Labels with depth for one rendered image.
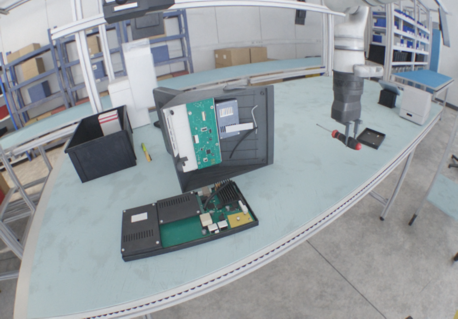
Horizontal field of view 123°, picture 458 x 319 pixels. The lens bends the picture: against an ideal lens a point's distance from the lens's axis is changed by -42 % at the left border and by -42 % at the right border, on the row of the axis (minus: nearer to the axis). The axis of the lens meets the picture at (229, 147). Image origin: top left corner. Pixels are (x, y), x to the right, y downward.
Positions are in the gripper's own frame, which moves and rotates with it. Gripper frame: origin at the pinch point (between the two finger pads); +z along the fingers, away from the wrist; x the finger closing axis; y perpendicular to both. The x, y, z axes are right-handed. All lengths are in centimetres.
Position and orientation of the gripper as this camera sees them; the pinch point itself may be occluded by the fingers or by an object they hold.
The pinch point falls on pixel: (349, 145)
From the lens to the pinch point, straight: 55.7
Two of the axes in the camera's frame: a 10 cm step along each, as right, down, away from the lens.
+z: 1.1, 8.8, 4.5
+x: -9.4, 2.4, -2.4
